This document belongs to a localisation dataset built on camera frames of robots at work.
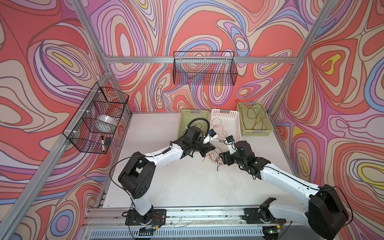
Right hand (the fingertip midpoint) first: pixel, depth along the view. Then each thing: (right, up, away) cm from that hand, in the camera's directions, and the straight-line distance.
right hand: (226, 155), depth 85 cm
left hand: (-6, +5, -2) cm, 8 cm away
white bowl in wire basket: (-61, +18, -15) cm, 65 cm away
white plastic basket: (+5, +20, +26) cm, 33 cm away
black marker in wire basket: (-63, +8, -14) cm, 65 cm away
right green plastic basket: (+28, +22, +27) cm, 44 cm away
